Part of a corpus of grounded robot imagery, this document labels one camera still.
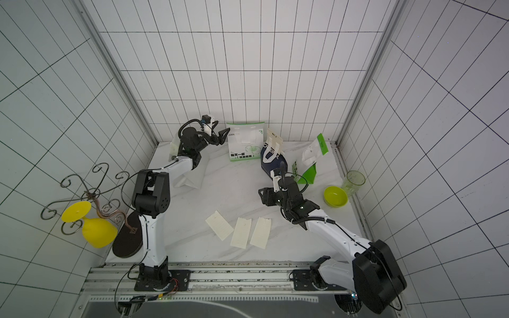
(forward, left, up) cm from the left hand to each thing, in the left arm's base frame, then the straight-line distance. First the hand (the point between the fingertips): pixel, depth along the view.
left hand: (224, 126), depth 95 cm
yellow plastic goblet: (-51, +37, -4) cm, 63 cm away
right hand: (-29, -19, -9) cm, 36 cm away
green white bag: (0, -10, -10) cm, 14 cm away
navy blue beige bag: (-11, -23, -9) cm, 27 cm away
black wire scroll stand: (-47, +29, +8) cm, 56 cm away
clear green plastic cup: (-24, -61, -11) cm, 66 cm away
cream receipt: (-40, +1, -24) cm, 47 cm away
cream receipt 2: (-44, -10, -24) cm, 51 cm away
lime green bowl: (-27, -55, -21) cm, 65 cm away
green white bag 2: (-13, -42, -7) cm, 44 cm away
